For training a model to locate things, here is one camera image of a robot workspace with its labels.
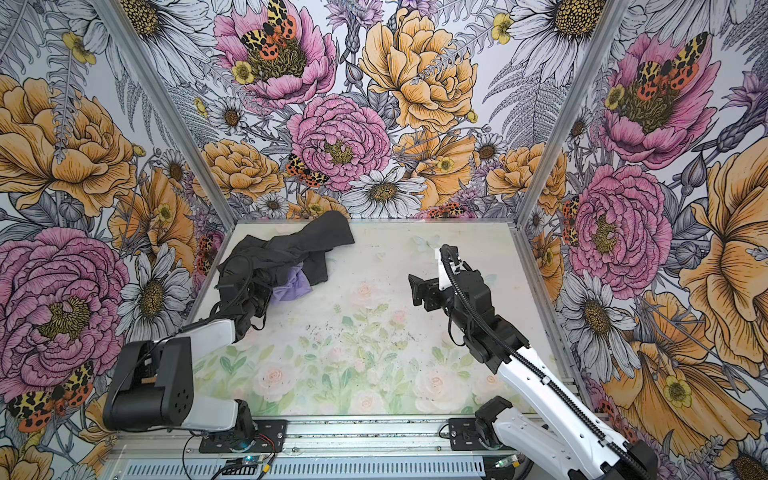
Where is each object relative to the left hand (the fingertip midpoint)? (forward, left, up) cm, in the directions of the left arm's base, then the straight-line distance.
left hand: (276, 290), depth 94 cm
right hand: (-10, -44, +18) cm, 49 cm away
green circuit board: (-44, -1, -8) cm, 44 cm away
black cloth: (+16, -8, +3) cm, 18 cm away
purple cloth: (+4, -5, -4) cm, 8 cm away
